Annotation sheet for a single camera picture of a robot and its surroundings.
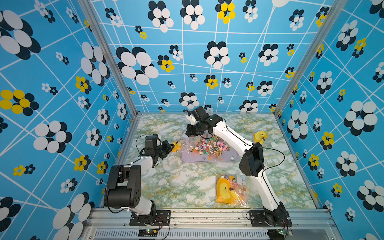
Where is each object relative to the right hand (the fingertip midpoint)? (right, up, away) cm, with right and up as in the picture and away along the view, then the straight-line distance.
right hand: (187, 132), depth 89 cm
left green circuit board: (-18, -48, -17) cm, 55 cm away
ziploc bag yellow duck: (-3, -7, +7) cm, 11 cm away
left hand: (-7, -7, +3) cm, 11 cm away
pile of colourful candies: (+15, -9, +8) cm, 20 cm away
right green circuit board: (+44, -48, -19) cm, 67 cm away
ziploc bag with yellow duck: (+48, -3, +10) cm, 49 cm away
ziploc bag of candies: (+26, -32, -9) cm, 42 cm away
